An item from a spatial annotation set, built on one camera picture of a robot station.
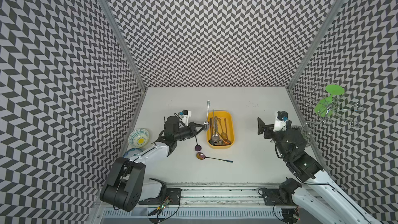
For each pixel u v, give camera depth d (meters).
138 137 0.91
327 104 0.70
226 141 0.93
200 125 0.82
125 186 0.42
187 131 0.74
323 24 0.81
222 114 1.00
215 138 0.92
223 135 0.94
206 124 0.82
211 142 0.90
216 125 0.99
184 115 0.79
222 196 0.76
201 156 0.86
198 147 0.89
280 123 0.60
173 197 0.73
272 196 0.74
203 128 0.81
